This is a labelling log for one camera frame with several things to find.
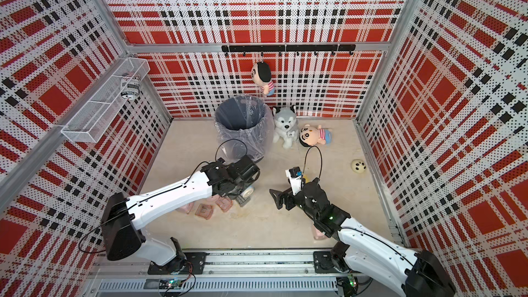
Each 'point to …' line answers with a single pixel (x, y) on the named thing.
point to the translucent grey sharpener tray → (242, 200)
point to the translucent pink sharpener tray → (204, 211)
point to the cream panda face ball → (359, 166)
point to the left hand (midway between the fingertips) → (249, 182)
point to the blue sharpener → (247, 192)
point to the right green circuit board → (352, 280)
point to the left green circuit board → (172, 284)
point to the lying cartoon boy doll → (310, 136)
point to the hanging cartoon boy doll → (261, 73)
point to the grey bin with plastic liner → (245, 126)
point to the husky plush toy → (286, 126)
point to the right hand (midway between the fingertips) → (283, 185)
